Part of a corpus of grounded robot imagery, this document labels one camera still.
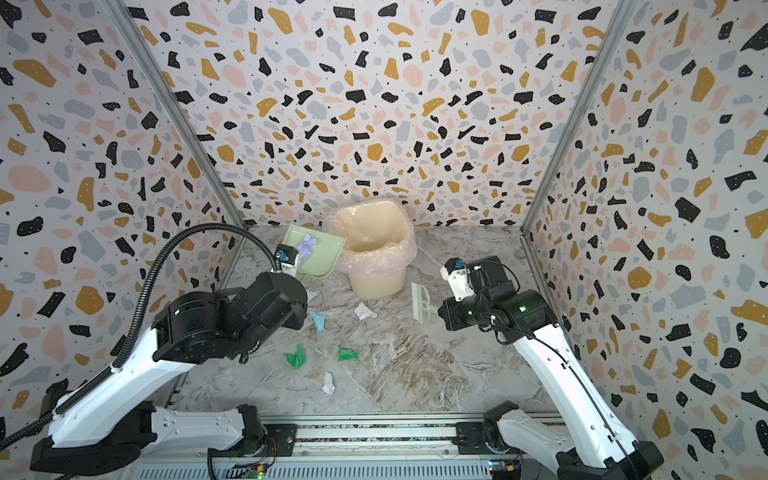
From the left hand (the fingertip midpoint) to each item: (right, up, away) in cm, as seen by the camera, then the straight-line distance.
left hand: (302, 290), depth 60 cm
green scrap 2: (+4, -22, +27) cm, 35 cm away
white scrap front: (0, -28, +20) cm, 35 cm away
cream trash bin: (+12, -4, +40) cm, 42 cm away
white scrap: (+8, -11, +36) cm, 38 cm away
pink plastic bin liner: (+13, +12, +42) cm, 45 cm away
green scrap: (-10, -23, +25) cm, 35 cm away
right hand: (+28, -5, +9) cm, 30 cm away
